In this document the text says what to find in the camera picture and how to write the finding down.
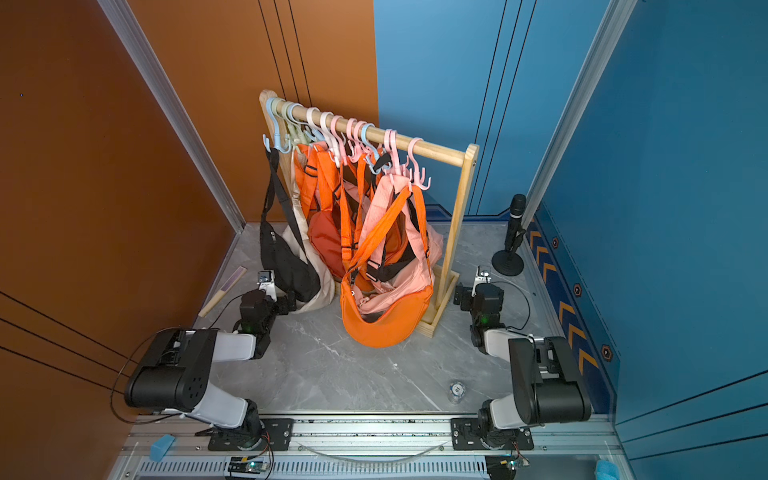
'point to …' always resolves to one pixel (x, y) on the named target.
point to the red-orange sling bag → (325, 240)
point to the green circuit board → (241, 464)
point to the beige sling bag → (300, 229)
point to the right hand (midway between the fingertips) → (477, 285)
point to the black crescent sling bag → (283, 250)
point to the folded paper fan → (242, 270)
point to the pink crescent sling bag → (402, 247)
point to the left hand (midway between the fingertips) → (279, 284)
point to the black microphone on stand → (510, 261)
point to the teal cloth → (606, 470)
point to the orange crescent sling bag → (373, 327)
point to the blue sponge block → (160, 447)
